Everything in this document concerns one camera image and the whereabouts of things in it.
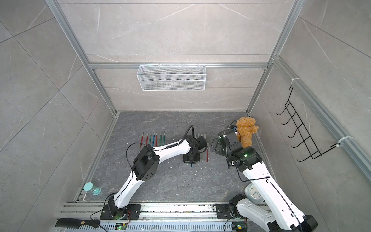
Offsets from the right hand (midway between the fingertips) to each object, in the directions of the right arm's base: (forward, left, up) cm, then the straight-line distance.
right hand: (223, 145), depth 73 cm
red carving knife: (+20, +52, -23) cm, 60 cm away
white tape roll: (-19, -16, -21) cm, 33 cm away
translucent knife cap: (+4, +14, +2) cm, 15 cm away
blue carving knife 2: (-1, +16, -23) cm, 28 cm away
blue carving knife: (+19, +44, -23) cm, 53 cm away
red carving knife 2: (+20, +49, -23) cm, 57 cm away
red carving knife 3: (+20, +42, -23) cm, 52 cm away
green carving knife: (+21, +46, -22) cm, 55 cm away
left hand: (+1, +12, -22) cm, 25 cm away
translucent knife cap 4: (+21, +6, -22) cm, 31 cm away
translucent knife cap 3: (+22, +8, -22) cm, 32 cm away
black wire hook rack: (-10, -35, +10) cm, 38 cm away
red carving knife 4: (+6, +5, -23) cm, 24 cm away
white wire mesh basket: (+51, +29, +8) cm, 59 cm away
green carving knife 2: (+21, +38, -23) cm, 49 cm away
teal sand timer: (-16, +70, -13) cm, 73 cm away
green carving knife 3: (+20, +36, -23) cm, 47 cm away
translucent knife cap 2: (+21, +11, -22) cm, 32 cm away
